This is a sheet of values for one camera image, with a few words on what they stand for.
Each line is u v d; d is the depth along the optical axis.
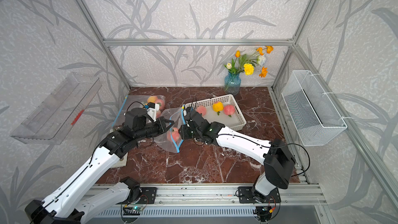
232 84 1.09
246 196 0.73
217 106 1.02
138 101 1.09
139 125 0.54
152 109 0.65
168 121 0.70
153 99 1.08
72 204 0.40
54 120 0.67
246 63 0.94
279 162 0.42
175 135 0.79
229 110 1.01
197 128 0.58
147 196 0.73
